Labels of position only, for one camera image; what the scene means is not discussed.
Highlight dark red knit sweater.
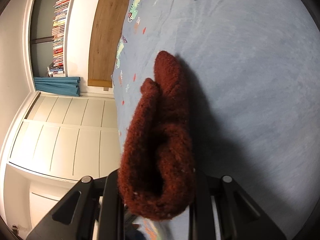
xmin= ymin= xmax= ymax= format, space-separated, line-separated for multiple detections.
xmin=118 ymin=51 xmax=196 ymax=221

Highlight white wardrobe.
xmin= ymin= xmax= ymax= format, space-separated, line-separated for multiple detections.
xmin=1 ymin=92 xmax=120 ymax=239

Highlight teal curtain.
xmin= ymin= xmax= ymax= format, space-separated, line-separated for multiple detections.
xmin=34 ymin=77 xmax=80 ymax=96

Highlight light blue patterned bedspread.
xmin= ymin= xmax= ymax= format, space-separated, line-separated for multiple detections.
xmin=112 ymin=0 xmax=319 ymax=239

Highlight wooden headboard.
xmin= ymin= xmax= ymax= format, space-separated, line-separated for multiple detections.
xmin=87 ymin=0 xmax=130 ymax=88

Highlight row of books on shelf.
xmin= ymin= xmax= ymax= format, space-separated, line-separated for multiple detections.
xmin=47 ymin=0 xmax=71 ymax=77

